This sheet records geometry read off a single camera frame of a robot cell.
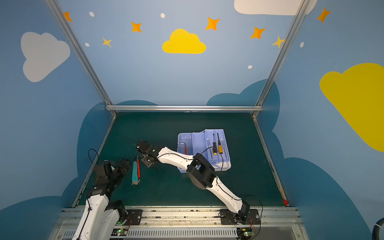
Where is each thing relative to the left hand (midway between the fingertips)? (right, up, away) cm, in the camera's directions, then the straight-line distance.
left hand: (130, 165), depth 84 cm
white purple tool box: (+48, +11, +7) cm, 50 cm away
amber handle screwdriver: (+53, +10, +5) cm, 54 cm away
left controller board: (+1, -29, -14) cm, 32 cm away
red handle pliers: (+2, -4, +7) cm, 8 cm away
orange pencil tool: (+31, +7, +17) cm, 36 cm away
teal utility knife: (+2, -10, +2) cm, 10 cm away
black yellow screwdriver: (+49, +10, +5) cm, 51 cm away
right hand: (+9, +3, +8) cm, 12 cm away
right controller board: (+61, -30, -13) cm, 69 cm away
